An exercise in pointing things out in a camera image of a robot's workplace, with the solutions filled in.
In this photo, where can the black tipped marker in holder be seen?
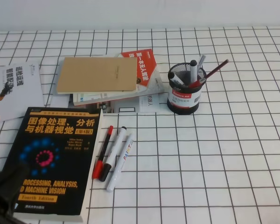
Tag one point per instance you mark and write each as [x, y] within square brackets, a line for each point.
[175, 79]

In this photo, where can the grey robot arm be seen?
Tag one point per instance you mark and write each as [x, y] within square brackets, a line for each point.
[11, 180]

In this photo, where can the black capped marker in holder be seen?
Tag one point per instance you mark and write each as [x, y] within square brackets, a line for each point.
[193, 71]

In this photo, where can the grey pen in holder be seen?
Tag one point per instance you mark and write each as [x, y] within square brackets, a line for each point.
[200, 63]

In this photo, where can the red pen in holder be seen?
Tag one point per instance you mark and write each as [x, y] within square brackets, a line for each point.
[197, 83]

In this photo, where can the dark red pencil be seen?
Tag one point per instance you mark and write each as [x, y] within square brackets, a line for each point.
[219, 67]

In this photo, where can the red marker on table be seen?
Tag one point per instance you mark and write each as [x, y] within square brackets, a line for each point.
[99, 164]

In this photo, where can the black mesh pen holder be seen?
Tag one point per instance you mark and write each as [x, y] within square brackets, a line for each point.
[183, 100]

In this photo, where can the black image processing textbook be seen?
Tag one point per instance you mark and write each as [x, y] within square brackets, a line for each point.
[59, 147]

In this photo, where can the tan kraft notebook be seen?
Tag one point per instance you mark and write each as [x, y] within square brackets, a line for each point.
[97, 74]

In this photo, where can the white grid tablecloth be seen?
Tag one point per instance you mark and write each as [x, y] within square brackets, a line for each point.
[219, 165]

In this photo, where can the white leaflet under books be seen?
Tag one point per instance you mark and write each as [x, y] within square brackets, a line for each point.
[142, 104]

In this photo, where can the white marker with black cap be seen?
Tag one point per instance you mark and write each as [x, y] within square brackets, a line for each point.
[112, 155]

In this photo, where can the white booklet with black characters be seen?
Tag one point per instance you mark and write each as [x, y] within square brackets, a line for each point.
[20, 88]

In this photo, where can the red and white book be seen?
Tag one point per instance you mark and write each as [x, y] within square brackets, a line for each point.
[148, 81]

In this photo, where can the white paint marker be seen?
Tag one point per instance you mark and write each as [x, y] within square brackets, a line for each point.
[119, 166]

